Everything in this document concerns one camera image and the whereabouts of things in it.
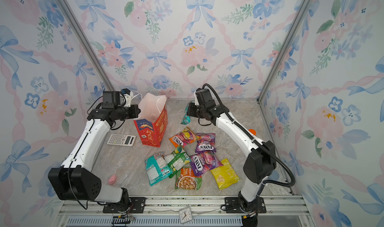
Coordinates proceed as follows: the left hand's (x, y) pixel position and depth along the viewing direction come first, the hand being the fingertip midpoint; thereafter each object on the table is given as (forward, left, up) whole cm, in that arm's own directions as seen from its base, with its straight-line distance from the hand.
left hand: (140, 108), depth 80 cm
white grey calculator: (-6, +16, -24) cm, 30 cm away
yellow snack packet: (-27, -46, -25) cm, 59 cm away
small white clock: (-45, -25, -24) cm, 57 cm away
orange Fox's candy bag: (-4, -24, -22) cm, 33 cm away
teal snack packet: (-4, -25, -3) cm, 26 cm away
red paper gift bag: (-9, -7, -3) cm, 12 cm away
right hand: (+1, -25, -1) cm, 25 cm away
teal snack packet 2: (-24, -9, -22) cm, 34 cm away
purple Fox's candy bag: (-8, -37, -23) cm, 44 cm away
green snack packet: (-20, -19, -21) cm, 35 cm away
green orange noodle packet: (-29, -24, -26) cm, 46 cm away
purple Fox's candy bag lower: (-20, -34, -24) cm, 46 cm away
